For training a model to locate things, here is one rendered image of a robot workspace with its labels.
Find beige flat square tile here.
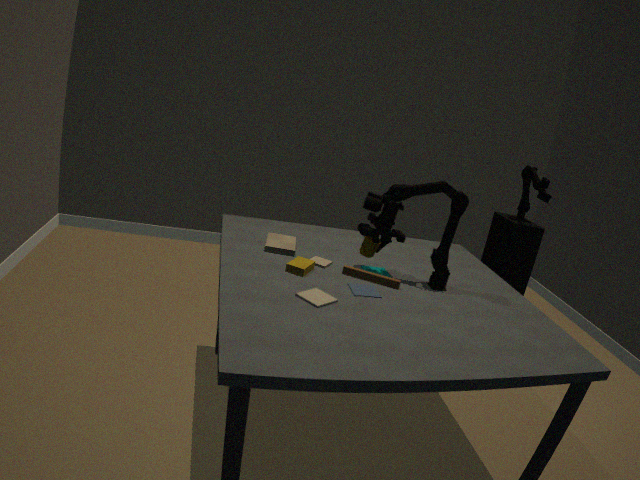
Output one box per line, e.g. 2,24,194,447
310,256,333,269

